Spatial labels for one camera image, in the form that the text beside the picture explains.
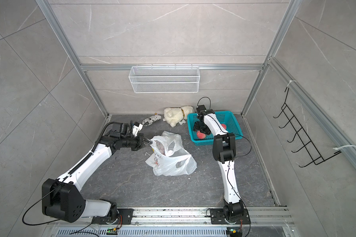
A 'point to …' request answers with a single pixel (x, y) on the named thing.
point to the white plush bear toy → (173, 115)
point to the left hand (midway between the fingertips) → (152, 140)
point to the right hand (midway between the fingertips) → (201, 131)
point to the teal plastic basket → (228, 118)
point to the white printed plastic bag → (168, 156)
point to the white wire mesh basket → (161, 79)
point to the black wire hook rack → (308, 147)
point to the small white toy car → (150, 120)
